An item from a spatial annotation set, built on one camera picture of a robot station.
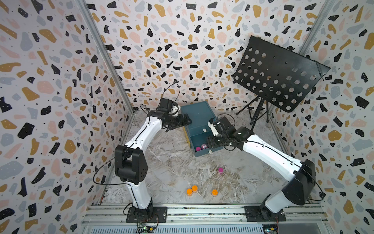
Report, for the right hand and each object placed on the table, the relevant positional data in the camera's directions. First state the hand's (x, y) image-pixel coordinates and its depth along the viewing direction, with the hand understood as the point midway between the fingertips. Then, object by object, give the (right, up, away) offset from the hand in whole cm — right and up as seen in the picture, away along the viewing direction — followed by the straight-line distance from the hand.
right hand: (209, 140), depth 80 cm
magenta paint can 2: (-3, -4, +8) cm, 9 cm away
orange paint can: (-11, -28, -1) cm, 30 cm away
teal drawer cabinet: (-6, +15, +10) cm, 19 cm away
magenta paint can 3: (+7, -19, +8) cm, 22 cm away
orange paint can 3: (+3, -28, -1) cm, 28 cm away
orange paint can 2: (-8, -26, 0) cm, 28 cm away
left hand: (-13, +10, +7) cm, 18 cm away
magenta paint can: (-7, -6, +7) cm, 11 cm away
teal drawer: (-7, -2, +13) cm, 15 cm away
